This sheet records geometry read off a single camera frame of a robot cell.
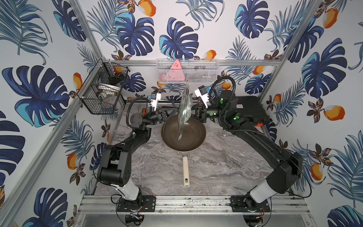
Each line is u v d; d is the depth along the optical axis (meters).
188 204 0.76
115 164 0.47
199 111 0.59
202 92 0.57
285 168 0.41
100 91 0.84
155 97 0.66
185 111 0.55
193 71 1.01
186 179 0.72
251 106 1.14
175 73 0.90
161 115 0.66
